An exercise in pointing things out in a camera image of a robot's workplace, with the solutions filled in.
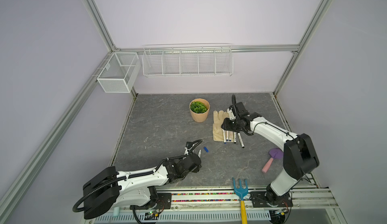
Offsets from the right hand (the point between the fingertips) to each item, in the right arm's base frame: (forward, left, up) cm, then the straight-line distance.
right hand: (224, 127), depth 90 cm
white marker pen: (-2, -1, -8) cm, 8 cm away
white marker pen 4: (-3, -11, -9) cm, 15 cm away
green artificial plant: (+13, +16, +3) cm, 21 cm away
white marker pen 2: (-2, -3, -7) cm, 8 cm away
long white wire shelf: (+39, +22, +22) cm, 50 cm away
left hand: (-19, +17, -5) cm, 26 cm away
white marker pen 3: (-2, -8, -9) cm, 12 cm away
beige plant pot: (+8, +15, -1) cm, 17 cm away
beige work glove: (+13, +2, -8) cm, 15 cm away
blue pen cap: (-10, +11, -9) cm, 18 cm away
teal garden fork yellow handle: (-34, -7, -8) cm, 35 cm away
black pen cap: (-13, +15, -9) cm, 22 cm away
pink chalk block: (-21, -23, -8) cm, 32 cm away
